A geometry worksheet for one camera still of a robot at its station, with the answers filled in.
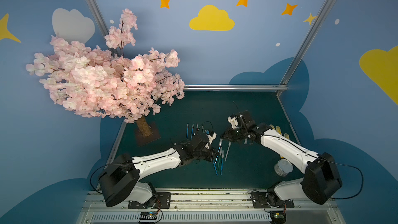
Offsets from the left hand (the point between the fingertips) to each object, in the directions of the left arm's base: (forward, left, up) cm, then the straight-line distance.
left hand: (220, 152), depth 79 cm
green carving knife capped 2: (+4, -2, -11) cm, 12 cm away
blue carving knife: (+18, +19, -10) cm, 28 cm away
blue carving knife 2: (+18, +16, -11) cm, 26 cm away
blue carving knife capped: (+4, 0, +1) cm, 4 cm away
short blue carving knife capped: (-5, +2, -10) cm, 12 cm away
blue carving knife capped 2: (+1, -2, -10) cm, 11 cm away
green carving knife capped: (+21, +9, -11) cm, 26 cm away
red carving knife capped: (+20, +13, -11) cm, 27 cm away
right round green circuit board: (-26, -28, -14) cm, 41 cm away
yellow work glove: (+17, -45, -11) cm, 49 cm away
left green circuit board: (-27, +34, -13) cm, 46 cm away
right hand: (+9, -2, +3) cm, 10 cm away
